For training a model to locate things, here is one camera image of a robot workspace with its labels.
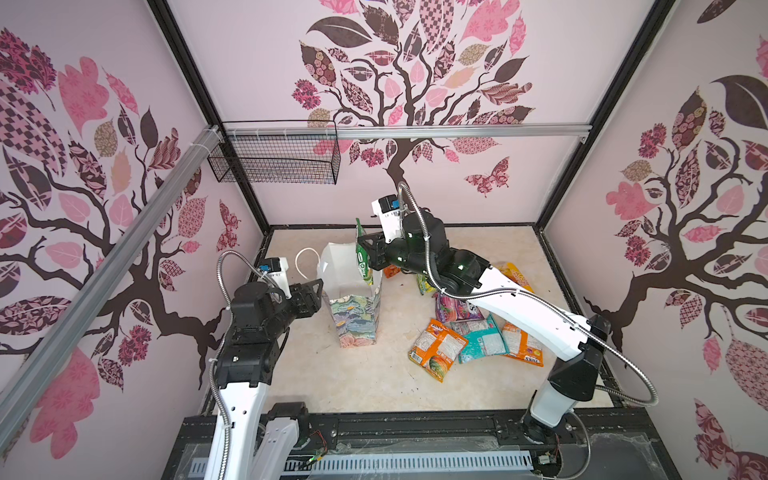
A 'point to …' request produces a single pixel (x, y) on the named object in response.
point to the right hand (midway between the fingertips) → (360, 234)
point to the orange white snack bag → (437, 348)
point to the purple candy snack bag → (453, 310)
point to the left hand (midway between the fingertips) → (314, 288)
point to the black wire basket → (278, 152)
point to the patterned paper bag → (354, 304)
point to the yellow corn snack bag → (513, 272)
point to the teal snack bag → (483, 338)
